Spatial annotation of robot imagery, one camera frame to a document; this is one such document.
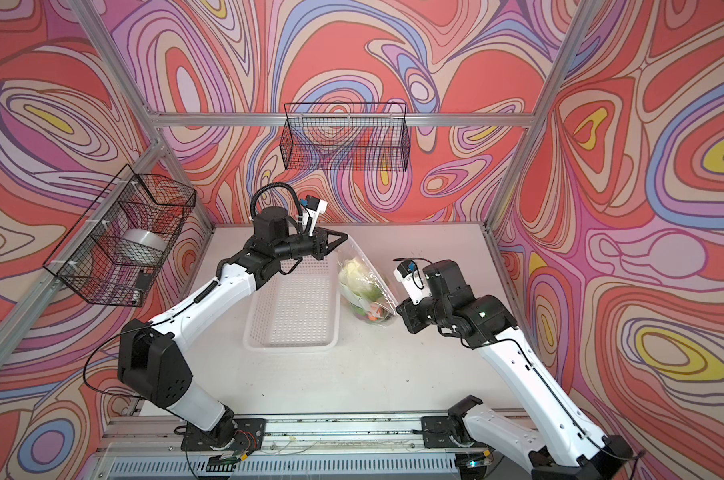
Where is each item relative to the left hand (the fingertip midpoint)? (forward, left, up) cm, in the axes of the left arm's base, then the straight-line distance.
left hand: (347, 235), depth 74 cm
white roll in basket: (-5, +49, +1) cm, 50 cm away
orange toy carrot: (-11, -7, -24) cm, 27 cm away
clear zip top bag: (-16, -9, -9) cm, 20 cm away
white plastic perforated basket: (-4, +18, -32) cm, 36 cm away
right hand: (-17, -14, -10) cm, 24 cm away
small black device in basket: (-9, +51, -6) cm, 52 cm away
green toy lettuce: (-7, -2, -9) cm, 12 cm away
